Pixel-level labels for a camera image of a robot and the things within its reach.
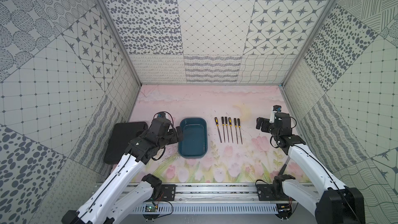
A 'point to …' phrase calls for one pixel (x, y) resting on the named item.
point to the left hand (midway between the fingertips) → (175, 129)
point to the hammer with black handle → (283, 168)
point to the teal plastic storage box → (195, 143)
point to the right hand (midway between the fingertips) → (266, 122)
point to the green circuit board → (149, 208)
